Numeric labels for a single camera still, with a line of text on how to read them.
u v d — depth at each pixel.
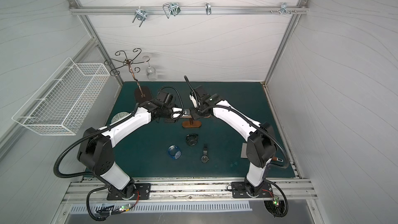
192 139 0.86
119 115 0.97
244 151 0.86
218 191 0.75
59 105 0.68
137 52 0.93
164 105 0.67
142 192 0.74
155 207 0.70
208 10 0.78
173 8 0.76
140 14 0.76
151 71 0.96
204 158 0.82
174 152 0.86
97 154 0.44
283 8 0.77
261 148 0.46
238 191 0.74
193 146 0.88
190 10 0.78
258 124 0.48
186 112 0.75
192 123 0.95
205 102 0.61
